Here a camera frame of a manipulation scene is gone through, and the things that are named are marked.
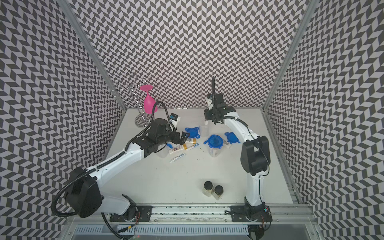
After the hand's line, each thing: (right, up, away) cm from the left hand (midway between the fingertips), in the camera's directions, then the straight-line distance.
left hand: (182, 132), depth 81 cm
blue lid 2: (+31, -5, +18) cm, 36 cm away
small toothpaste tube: (+7, -10, +16) cm, 20 cm away
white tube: (+27, -9, +14) cm, 32 cm away
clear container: (+18, -12, +7) cm, 23 cm away
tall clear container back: (+13, 0, +13) cm, 18 cm away
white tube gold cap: (0, -10, +15) cm, 18 cm away
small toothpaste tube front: (-4, -16, +9) cm, 19 cm away
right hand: (+14, +10, +11) cm, 21 cm away
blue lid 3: (+19, -6, +5) cm, 20 cm away
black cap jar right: (+18, -28, -10) cm, 35 cm away
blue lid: (+5, -2, +25) cm, 25 cm away
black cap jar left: (+14, -26, -9) cm, 31 cm away
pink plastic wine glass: (-22, +18, +10) cm, 30 cm away
